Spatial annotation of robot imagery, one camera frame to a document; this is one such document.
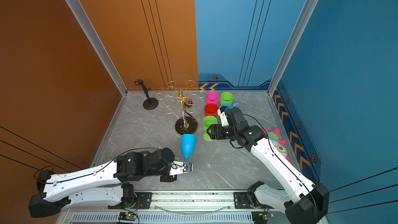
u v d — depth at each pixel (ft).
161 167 1.68
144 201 2.43
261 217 2.29
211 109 2.96
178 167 1.84
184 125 3.18
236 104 3.53
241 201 2.38
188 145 2.44
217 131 2.11
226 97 3.30
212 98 3.26
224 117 2.22
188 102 3.57
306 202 1.23
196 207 2.38
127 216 2.32
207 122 2.82
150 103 3.61
